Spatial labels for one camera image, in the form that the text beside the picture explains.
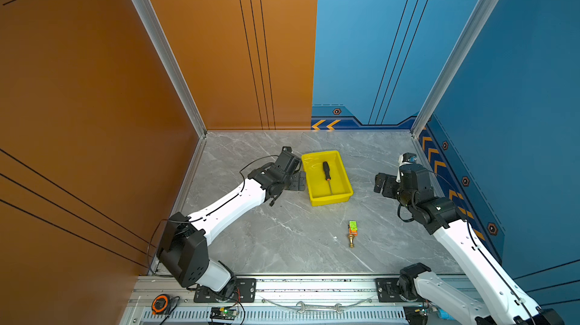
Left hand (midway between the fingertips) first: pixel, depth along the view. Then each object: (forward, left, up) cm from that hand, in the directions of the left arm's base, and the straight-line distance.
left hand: (294, 174), depth 84 cm
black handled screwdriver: (+10, -15, -14) cm, 23 cm away
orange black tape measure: (-40, +41, -13) cm, 58 cm away
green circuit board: (-42, +21, -17) cm, 50 cm away
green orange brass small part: (-16, -23, -14) cm, 31 cm away
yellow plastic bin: (+1, -12, -15) cm, 19 cm away
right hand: (-5, -33, +5) cm, 33 cm away
